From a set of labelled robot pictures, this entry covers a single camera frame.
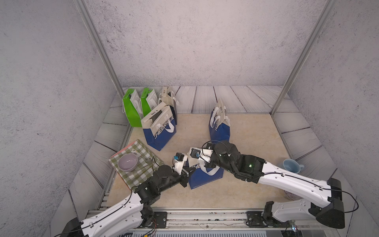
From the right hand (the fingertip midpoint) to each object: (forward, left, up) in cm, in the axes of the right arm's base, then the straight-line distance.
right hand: (201, 146), depth 68 cm
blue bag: (+23, -11, -11) cm, 27 cm away
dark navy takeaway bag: (+39, +21, -3) cm, 44 cm away
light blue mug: (+3, -53, -25) cm, 59 cm away
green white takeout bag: (+36, +46, -8) cm, 59 cm away
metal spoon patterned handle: (+7, +34, -27) cm, 44 cm away
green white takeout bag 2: (+37, +33, -4) cm, 50 cm away
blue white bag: (-8, +2, -16) cm, 18 cm away
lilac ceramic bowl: (+5, +45, -25) cm, 52 cm away
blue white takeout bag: (+19, +24, -8) cm, 32 cm away
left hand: (-7, +2, -12) cm, 14 cm away
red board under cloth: (+16, +53, -28) cm, 62 cm away
